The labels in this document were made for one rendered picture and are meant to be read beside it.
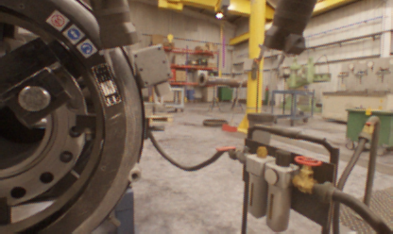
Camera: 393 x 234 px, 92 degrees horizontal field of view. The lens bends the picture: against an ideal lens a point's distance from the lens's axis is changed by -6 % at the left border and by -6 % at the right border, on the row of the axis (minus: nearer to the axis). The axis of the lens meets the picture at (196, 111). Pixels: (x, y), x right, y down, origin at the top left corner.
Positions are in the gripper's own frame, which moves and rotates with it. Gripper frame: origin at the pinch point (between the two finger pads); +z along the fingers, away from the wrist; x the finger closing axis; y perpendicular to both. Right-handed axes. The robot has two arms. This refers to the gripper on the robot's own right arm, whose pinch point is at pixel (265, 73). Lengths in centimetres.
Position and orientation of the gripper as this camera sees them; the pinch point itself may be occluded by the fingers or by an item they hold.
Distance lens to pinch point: 53.8
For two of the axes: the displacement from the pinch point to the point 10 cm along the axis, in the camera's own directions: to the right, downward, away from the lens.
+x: 9.8, 1.3, 1.6
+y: 0.8, 4.8, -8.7
